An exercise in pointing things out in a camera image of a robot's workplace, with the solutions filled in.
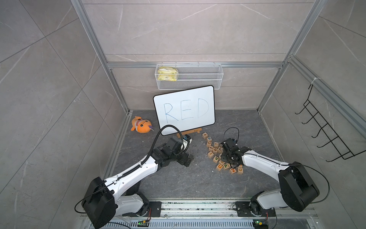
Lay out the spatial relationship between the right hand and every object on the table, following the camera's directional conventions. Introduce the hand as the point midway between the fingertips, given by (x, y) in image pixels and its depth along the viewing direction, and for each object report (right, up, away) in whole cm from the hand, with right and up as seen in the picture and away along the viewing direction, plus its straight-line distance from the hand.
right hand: (225, 157), depth 90 cm
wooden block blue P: (-10, +8, +7) cm, 14 cm away
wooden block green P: (-1, -4, -5) cm, 7 cm away
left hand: (-24, +6, -11) cm, 27 cm away
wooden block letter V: (-7, -1, -1) cm, 7 cm away
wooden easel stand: (-31, +14, +7) cm, 35 cm away
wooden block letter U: (-5, -5, -5) cm, 8 cm away
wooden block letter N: (+3, -7, -5) cm, 9 cm away
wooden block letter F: (-12, +13, +11) cm, 21 cm away
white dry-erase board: (-25, +31, +3) cm, 40 cm away
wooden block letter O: (+7, -7, -5) cm, 11 cm away
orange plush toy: (-58, +20, +9) cm, 62 cm away
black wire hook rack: (+42, +14, -28) cm, 53 cm away
